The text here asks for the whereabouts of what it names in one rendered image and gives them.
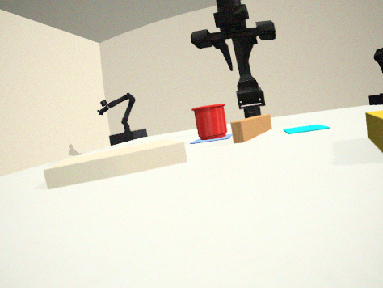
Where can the yellow rectangular block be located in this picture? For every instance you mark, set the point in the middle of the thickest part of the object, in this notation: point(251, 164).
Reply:
point(374, 121)

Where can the red plastic cup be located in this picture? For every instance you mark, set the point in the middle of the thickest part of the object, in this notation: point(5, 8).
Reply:
point(210, 121)

